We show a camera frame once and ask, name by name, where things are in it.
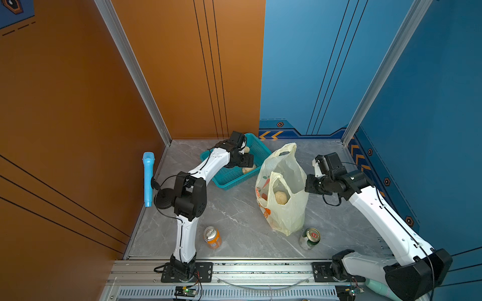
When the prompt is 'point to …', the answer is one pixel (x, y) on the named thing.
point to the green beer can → (310, 238)
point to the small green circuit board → (180, 291)
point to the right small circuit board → (346, 293)
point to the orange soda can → (212, 236)
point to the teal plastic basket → (231, 175)
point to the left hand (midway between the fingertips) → (247, 160)
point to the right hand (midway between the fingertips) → (306, 185)
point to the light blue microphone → (148, 158)
